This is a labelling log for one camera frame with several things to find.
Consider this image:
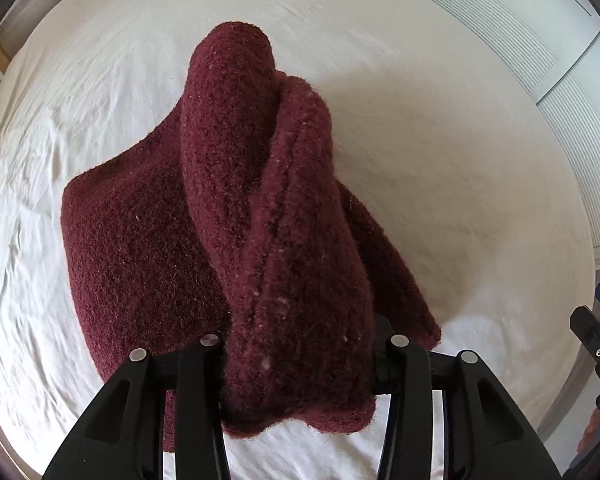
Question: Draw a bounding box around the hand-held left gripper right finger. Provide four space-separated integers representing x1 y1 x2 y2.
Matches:
372 315 563 480

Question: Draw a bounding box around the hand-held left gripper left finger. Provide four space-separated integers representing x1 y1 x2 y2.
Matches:
42 332 231 480

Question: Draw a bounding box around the white louvered wardrobe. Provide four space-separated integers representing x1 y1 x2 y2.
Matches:
375 0 600 261

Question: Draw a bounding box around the bed with white sheet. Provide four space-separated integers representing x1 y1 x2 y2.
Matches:
0 0 598 480

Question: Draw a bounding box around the dark red knit sweater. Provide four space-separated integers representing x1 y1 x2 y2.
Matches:
61 21 442 453

